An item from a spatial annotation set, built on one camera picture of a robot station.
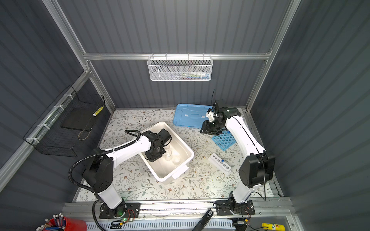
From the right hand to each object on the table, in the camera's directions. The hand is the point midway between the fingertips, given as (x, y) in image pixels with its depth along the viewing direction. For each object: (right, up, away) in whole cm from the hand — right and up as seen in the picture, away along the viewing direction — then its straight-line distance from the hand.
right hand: (205, 132), depth 82 cm
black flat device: (-3, -45, -10) cm, 46 cm away
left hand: (-27, -15, +5) cm, 31 cm away
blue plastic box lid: (-8, +12, +34) cm, 37 cm away
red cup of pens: (-65, -37, -22) cm, 78 cm away
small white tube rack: (+7, -18, +5) cm, 20 cm away
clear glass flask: (-18, -19, +9) cm, 27 cm away
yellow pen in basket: (-61, +11, -4) cm, 62 cm away
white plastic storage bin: (-25, -22, 0) cm, 33 cm away
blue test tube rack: (+15, -6, +12) cm, 20 cm away
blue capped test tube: (+10, -17, +1) cm, 19 cm away
